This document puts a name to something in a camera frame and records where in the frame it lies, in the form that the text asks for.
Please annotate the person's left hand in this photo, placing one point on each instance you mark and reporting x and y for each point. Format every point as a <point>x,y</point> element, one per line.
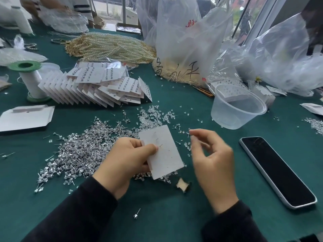
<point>121,166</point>

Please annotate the person's right hand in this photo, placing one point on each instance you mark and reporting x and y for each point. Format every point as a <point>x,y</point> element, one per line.
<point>217,171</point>

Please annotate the pile of silver stud earrings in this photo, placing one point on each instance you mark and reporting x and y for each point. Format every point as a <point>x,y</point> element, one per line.
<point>80,151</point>

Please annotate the white earring card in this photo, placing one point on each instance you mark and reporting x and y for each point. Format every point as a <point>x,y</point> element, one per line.
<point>166,153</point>

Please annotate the single ear stud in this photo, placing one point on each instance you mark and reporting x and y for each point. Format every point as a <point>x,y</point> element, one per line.
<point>136,214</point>

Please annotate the clear plastic earring backs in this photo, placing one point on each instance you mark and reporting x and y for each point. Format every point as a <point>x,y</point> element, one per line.
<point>151,115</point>

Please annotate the row of white cards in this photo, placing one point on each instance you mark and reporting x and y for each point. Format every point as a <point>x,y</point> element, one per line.
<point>90,83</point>

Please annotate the stack of white cards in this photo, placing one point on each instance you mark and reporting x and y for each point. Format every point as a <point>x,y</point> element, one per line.
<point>25,118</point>

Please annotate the person's left forearm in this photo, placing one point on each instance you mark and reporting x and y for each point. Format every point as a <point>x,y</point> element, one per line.
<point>73,216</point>

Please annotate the person's right forearm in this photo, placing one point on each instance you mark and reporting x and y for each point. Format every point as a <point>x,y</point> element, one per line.
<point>232,224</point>

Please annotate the white-edged smartphone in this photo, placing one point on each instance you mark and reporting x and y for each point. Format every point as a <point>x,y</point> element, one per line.
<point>277,171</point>

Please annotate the clear plastic bowl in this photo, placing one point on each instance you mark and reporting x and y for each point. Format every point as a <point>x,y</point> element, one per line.
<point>234,113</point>

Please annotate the orange and black tool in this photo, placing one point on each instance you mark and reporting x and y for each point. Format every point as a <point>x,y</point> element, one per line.
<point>204,91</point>

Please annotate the small white paper packet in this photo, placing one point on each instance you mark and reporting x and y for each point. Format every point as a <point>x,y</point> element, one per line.
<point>314,108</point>

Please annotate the pile of pearl strands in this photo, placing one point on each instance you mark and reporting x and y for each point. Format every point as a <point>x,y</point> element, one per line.
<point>111,46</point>

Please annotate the green spool of white thread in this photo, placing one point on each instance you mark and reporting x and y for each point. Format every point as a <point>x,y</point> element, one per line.
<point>31,80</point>

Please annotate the heap of clear plastic bags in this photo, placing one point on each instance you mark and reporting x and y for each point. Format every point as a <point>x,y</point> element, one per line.
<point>277,55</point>

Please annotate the white handwritten plastic bag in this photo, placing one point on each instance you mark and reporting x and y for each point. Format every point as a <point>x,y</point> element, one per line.
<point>184,42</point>

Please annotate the small bag of pearls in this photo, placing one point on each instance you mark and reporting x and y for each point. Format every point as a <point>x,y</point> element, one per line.
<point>20,56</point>

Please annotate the dark parked car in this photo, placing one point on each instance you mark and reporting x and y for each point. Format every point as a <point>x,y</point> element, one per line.
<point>130,1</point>

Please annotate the white thread cone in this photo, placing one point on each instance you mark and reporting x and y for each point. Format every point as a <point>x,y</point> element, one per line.
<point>22,21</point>

